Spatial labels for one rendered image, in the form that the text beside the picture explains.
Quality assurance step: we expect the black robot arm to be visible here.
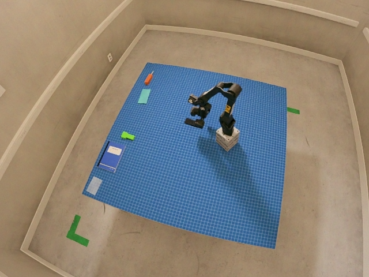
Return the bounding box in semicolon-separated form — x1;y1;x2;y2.
188;82;242;136

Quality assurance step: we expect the blue work mat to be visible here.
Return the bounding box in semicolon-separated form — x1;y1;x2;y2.
82;62;287;249

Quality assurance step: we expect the black strip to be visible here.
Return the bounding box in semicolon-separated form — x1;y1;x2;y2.
184;118;195;126

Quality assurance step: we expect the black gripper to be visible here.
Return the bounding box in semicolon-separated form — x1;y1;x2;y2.
194;106;212;128

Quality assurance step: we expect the small green block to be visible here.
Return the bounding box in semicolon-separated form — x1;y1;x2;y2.
121;132;135;140

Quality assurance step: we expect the teal flat rectangular pad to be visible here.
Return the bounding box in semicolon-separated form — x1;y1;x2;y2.
138;89;151;104

